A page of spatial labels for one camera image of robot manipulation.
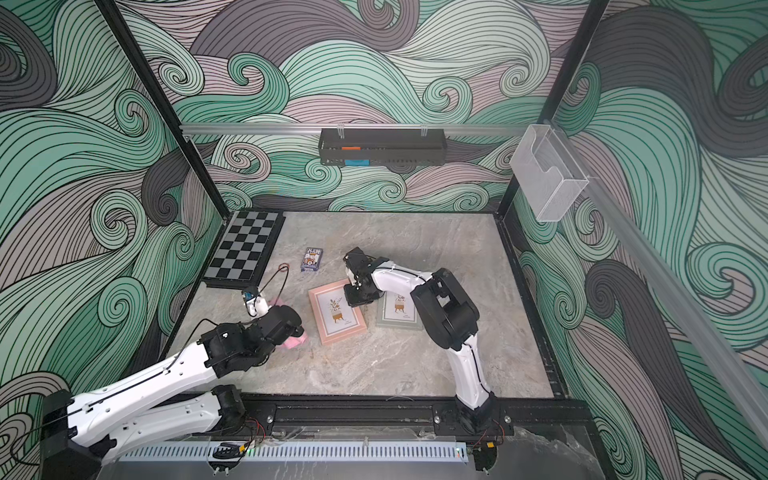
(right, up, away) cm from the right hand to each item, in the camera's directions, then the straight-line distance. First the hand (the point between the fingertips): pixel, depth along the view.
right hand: (357, 301), depth 95 cm
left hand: (-17, +1, -18) cm, 25 cm away
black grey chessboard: (-41, +17, +9) cm, 46 cm away
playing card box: (-17, +13, +8) cm, 23 cm away
